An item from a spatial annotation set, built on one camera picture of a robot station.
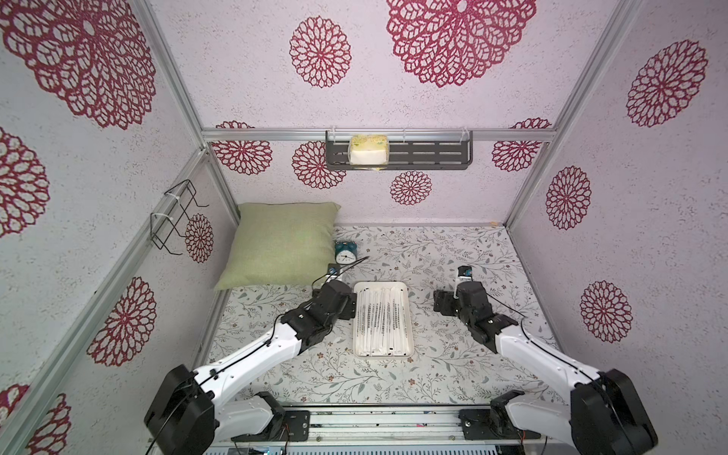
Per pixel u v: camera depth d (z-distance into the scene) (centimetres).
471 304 66
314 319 60
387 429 73
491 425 71
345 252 103
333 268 70
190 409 39
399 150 90
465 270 76
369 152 90
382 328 90
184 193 82
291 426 74
